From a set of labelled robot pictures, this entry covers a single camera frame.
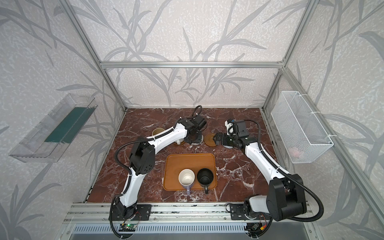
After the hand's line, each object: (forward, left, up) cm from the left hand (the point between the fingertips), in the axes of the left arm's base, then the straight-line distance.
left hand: (199, 136), depth 94 cm
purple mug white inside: (-24, +7, -7) cm, 26 cm away
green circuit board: (-47, +33, -8) cm, 58 cm away
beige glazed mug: (+4, +28, 0) cm, 28 cm away
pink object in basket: (-17, -47, +14) cm, 52 cm away
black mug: (-23, -4, -7) cm, 25 cm away
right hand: (-3, -13, +7) cm, 15 cm away
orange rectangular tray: (-15, +15, -8) cm, 23 cm away
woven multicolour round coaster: (-1, 0, -7) cm, 7 cm away
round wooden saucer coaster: (+2, -7, -8) cm, 11 cm away
